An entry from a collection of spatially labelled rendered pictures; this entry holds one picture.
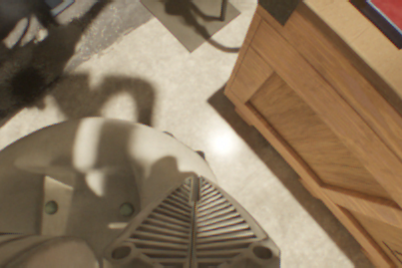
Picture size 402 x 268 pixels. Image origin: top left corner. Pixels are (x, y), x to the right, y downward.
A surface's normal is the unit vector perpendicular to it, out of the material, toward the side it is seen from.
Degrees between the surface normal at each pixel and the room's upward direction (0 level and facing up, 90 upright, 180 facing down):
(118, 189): 0
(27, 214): 73
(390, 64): 0
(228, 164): 0
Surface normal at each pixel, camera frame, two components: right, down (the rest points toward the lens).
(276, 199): 0.00, -0.11
